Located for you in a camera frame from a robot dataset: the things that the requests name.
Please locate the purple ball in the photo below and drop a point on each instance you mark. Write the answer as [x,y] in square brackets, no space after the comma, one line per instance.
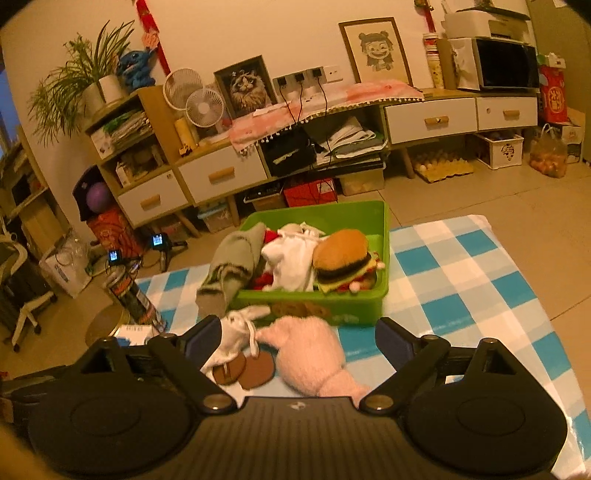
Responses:
[98,196]

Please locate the framed cartoon girl picture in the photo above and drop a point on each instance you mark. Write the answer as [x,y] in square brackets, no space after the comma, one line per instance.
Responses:
[376,48]

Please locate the red patterned box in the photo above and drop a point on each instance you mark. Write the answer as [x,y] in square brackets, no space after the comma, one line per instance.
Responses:
[115,235]

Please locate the stack of paper cups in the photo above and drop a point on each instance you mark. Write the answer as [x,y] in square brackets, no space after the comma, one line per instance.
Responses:
[433,62]

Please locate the red hanging banner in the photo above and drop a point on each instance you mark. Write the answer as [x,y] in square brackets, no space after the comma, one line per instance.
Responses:
[154,32]

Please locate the small white box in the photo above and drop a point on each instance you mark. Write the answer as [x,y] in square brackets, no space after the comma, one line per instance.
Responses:
[102,145]

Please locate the white plastic sack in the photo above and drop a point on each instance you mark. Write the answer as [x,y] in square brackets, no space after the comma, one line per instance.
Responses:
[64,272]

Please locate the flat red box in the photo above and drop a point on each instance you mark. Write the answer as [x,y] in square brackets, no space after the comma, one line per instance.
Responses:
[307,194]

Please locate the framed cat picture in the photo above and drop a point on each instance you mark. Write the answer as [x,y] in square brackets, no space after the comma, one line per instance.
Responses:
[247,87]

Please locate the white slatted crate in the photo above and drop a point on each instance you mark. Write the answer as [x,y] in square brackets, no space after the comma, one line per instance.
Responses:
[501,152]

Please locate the white and blue carton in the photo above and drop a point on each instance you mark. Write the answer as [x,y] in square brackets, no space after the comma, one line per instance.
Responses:
[134,333]

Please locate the hamburger plush toy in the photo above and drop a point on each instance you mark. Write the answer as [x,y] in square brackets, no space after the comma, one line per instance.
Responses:
[341,249]

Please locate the small white desk fan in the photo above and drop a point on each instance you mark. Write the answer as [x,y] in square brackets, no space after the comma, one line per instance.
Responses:
[203,108]

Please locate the stack of papers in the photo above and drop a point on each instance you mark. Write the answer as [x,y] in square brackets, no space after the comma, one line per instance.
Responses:
[351,138]

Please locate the stack of newspapers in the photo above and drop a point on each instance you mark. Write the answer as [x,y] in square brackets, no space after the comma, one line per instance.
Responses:
[129,129]

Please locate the green potted plant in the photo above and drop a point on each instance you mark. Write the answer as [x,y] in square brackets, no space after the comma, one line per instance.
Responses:
[99,90]

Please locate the black printed can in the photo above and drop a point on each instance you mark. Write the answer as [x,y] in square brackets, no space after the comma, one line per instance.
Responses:
[134,300]

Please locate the small black device blue screen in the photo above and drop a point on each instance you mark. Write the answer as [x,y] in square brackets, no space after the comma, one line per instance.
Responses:
[114,256]
[158,241]

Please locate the red and white plush toy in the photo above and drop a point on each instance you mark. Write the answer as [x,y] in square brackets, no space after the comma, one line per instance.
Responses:
[268,237]

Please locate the pale pink plush toy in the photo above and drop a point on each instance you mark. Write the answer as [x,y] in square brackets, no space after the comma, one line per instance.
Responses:
[309,355]

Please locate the large white cloth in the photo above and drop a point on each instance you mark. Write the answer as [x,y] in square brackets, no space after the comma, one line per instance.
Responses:
[293,263]

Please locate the yellow roll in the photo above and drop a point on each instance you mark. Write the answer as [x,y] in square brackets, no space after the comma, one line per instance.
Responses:
[184,136]

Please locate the blue alien plush toy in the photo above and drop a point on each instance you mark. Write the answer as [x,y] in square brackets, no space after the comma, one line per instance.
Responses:
[135,69]

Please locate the grey-green knitted cloth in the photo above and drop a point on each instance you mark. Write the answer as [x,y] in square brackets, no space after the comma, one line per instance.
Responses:
[231,263]

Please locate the egg tray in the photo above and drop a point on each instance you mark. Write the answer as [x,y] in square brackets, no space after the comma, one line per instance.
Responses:
[443,168]

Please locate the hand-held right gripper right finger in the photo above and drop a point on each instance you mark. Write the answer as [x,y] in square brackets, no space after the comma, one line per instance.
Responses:
[397,344]

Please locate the cardboard box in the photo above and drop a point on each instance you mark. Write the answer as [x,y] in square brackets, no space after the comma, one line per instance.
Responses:
[575,138]

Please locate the white printer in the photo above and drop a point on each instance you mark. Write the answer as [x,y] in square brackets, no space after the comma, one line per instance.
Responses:
[471,23]

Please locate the blue white checkered tablecloth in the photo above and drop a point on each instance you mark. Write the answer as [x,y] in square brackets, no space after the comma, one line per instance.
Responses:
[461,286]

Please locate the red gift bag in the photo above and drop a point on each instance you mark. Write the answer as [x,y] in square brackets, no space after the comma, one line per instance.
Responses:
[551,99]

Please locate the white doll garment brown shoes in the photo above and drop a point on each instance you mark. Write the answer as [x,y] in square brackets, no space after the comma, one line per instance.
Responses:
[233,330]

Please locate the red hanging ornament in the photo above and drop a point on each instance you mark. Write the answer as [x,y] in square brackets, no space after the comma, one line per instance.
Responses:
[424,14]

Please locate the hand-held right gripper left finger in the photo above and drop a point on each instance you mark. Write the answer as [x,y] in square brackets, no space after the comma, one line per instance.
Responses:
[203,344]

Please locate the wooden low cabinet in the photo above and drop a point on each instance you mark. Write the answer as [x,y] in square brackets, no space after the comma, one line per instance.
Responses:
[369,108]

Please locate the wall socket panel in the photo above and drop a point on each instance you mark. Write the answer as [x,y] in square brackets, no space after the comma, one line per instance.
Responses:
[332,73]

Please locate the clear storage box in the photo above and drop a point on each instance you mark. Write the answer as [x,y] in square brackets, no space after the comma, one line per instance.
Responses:
[217,219]

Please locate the pink tasselled cloth runner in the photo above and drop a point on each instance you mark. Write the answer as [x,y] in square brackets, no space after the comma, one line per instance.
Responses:
[369,94]

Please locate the black cap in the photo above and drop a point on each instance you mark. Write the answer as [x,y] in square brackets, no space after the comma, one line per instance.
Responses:
[82,189]

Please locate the wooden shelf cabinet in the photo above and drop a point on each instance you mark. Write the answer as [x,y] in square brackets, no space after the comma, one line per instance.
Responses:
[157,134]

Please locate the white office chair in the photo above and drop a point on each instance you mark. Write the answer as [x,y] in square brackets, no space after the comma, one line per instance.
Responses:
[21,295]

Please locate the plastic bag of oranges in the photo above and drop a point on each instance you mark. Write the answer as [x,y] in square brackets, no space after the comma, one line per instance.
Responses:
[548,159]

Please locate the green plastic bin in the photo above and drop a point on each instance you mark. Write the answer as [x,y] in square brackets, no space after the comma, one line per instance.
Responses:
[364,307]

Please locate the black bag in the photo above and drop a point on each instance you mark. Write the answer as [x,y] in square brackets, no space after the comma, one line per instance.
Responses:
[286,152]

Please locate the black and white microwave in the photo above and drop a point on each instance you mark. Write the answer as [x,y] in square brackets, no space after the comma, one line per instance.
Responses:
[503,64]

